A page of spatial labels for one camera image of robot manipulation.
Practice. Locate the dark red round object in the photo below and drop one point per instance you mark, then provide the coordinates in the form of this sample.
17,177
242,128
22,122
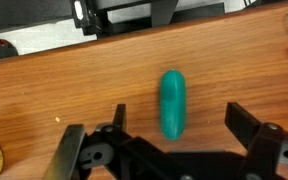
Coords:
4,46

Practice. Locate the green oblong toy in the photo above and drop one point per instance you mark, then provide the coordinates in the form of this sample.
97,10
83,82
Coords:
172,103

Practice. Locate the black equipment base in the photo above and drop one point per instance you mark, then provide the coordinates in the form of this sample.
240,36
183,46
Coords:
94,16

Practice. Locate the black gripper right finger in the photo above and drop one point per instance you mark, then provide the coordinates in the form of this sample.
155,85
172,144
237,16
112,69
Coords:
240,121

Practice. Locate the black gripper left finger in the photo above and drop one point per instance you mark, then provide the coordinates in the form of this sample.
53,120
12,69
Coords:
120,116

